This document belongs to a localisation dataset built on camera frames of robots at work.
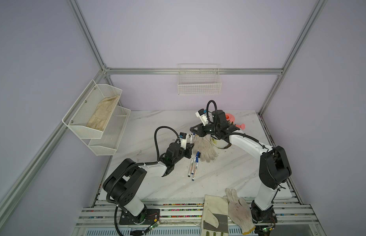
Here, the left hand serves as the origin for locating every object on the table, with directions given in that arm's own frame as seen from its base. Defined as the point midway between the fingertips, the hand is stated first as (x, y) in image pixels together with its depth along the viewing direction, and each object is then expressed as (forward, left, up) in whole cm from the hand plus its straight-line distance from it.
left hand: (192, 144), depth 88 cm
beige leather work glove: (-37, -11, -12) cm, 40 cm away
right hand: (+5, +1, +9) cm, 10 cm away
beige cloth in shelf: (+6, +51, +17) cm, 54 cm away
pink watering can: (+22, -28, +1) cm, 36 cm away
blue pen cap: (-1, -4, -11) cm, 12 cm away
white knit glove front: (-34, -24, -10) cm, 43 cm away
